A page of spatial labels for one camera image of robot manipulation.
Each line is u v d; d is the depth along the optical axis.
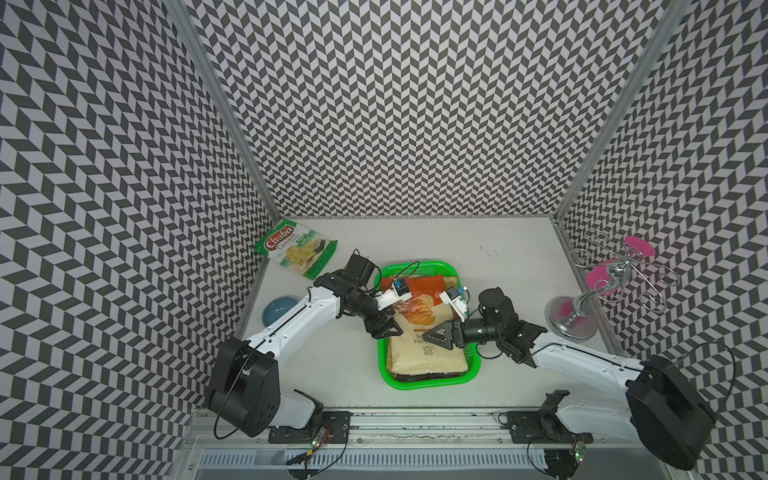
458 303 0.72
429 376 0.75
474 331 0.68
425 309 0.83
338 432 0.73
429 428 0.75
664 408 0.41
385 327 0.69
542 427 0.65
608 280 0.74
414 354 0.73
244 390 0.40
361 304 0.68
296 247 1.08
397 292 0.71
